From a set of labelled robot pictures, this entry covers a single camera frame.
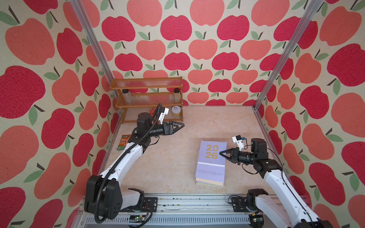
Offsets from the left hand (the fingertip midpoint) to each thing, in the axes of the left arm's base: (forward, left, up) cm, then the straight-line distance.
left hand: (181, 130), depth 71 cm
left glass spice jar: (+35, +38, -6) cm, 52 cm away
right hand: (-9, -22, -12) cm, 27 cm away
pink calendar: (-19, -15, -19) cm, 31 cm away
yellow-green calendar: (-20, -21, -22) cm, 36 cm away
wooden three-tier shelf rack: (+49, +37, -18) cm, 64 cm away
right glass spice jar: (+35, +3, -6) cm, 35 cm away
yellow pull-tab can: (+35, +4, -23) cm, 42 cm away
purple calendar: (-12, -16, -14) cm, 25 cm away
